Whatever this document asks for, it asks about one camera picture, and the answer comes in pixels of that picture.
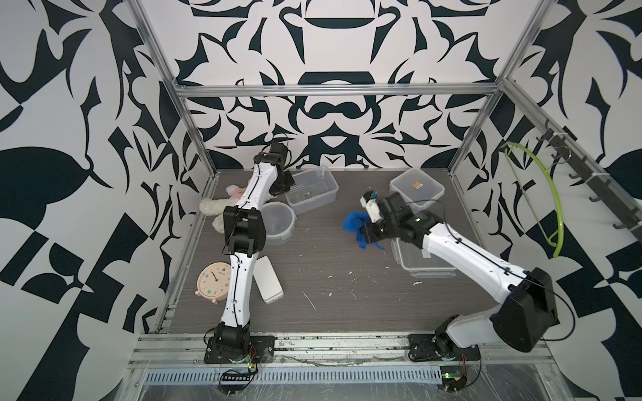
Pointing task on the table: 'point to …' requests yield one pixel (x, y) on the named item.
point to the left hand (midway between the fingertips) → (286, 185)
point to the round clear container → (280, 219)
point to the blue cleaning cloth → (353, 222)
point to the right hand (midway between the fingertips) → (360, 227)
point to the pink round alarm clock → (213, 281)
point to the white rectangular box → (267, 280)
